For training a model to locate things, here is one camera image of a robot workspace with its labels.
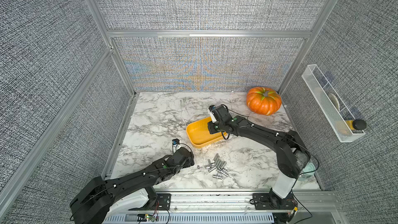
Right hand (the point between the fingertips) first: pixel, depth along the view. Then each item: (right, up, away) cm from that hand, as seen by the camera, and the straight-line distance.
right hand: (207, 121), depth 89 cm
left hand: (-9, -18, -6) cm, 21 cm away
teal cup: (+48, -21, -15) cm, 55 cm away
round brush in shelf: (+57, +11, -19) cm, 61 cm away
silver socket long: (+5, -20, -2) cm, 21 cm away
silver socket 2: (+7, -23, -4) cm, 24 cm away
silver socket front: (+4, -28, -10) cm, 30 cm away
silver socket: (-5, -24, -5) cm, 25 cm away
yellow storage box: (-5, -9, +11) cm, 15 cm away
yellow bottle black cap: (+58, +2, -28) cm, 64 cm away
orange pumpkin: (+36, +12, +10) cm, 40 cm away
